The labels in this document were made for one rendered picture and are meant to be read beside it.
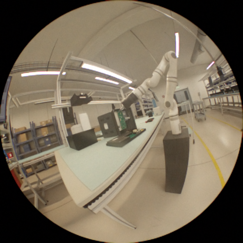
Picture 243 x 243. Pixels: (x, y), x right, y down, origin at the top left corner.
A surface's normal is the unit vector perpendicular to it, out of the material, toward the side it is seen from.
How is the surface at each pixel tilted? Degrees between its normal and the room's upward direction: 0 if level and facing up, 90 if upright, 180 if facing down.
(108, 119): 90
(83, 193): 0
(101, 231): 0
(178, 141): 90
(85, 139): 90
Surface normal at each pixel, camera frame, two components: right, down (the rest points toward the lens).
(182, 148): -0.68, 0.23
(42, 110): 0.77, -0.21
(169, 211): -0.29, -0.96
